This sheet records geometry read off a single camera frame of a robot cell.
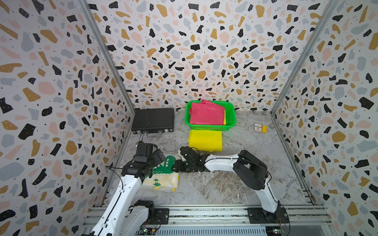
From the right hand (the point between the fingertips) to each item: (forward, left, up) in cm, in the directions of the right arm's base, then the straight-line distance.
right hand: (173, 170), depth 87 cm
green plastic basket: (+45, -38, 0) cm, 59 cm away
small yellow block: (+36, -64, -5) cm, 74 cm away
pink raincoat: (+43, -20, +5) cm, 48 cm away
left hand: (+2, +8, +11) cm, 14 cm away
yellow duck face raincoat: (+44, -34, -2) cm, 56 cm away
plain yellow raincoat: (+23, -19, -3) cm, 30 cm away
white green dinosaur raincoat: (-4, +5, +1) cm, 7 cm away
